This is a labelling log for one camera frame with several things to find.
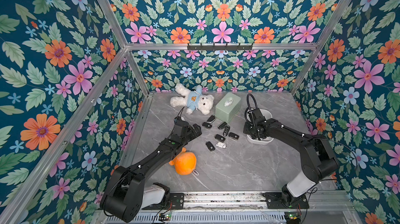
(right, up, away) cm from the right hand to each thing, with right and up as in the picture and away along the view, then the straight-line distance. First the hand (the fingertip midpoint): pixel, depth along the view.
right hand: (246, 128), depth 94 cm
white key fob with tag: (-15, -9, -3) cm, 18 cm away
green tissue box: (-10, +13, +8) cm, 18 cm away
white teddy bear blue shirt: (-34, +17, +11) cm, 40 cm away
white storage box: (+15, +8, +5) cm, 18 cm away
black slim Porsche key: (-11, -1, +5) cm, 12 cm away
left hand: (-29, +1, -7) cm, 30 cm away
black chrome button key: (-14, +1, +5) cm, 15 cm away
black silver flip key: (-21, +5, +10) cm, 24 cm away
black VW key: (-7, -5, +2) cm, 9 cm away
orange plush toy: (-35, -15, -16) cm, 41 cm away
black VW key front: (-22, -10, -3) cm, 24 cm away
